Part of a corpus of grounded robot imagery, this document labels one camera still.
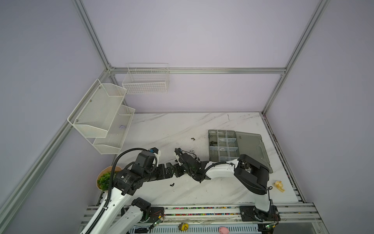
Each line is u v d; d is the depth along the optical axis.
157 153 0.67
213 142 1.01
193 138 1.04
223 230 0.68
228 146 0.96
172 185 0.84
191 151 0.97
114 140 0.93
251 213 0.73
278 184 0.80
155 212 0.74
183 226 0.69
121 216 0.56
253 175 0.49
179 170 0.77
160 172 0.62
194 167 0.69
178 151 0.78
